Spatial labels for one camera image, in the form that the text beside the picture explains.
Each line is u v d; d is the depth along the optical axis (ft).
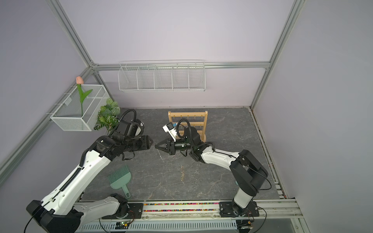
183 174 2.84
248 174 1.50
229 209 2.43
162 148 2.26
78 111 2.66
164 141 2.31
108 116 2.59
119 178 2.77
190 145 2.15
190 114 2.66
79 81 2.59
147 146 2.15
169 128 2.19
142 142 2.11
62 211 1.27
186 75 3.46
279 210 2.46
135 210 2.42
